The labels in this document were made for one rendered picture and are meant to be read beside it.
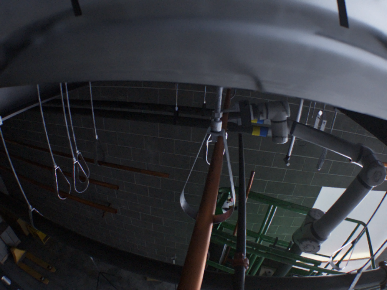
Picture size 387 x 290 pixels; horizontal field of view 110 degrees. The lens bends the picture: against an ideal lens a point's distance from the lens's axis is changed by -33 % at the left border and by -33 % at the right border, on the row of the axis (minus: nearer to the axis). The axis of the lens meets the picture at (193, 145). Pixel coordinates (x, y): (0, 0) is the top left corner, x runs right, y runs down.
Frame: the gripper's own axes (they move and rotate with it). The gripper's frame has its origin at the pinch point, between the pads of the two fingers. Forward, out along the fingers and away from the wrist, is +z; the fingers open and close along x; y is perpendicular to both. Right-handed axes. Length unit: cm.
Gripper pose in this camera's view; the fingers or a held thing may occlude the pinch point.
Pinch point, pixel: (224, 115)
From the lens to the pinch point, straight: 105.4
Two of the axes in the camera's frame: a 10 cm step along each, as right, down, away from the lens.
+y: -1.9, 4.2, -8.8
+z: -9.6, 1.1, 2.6
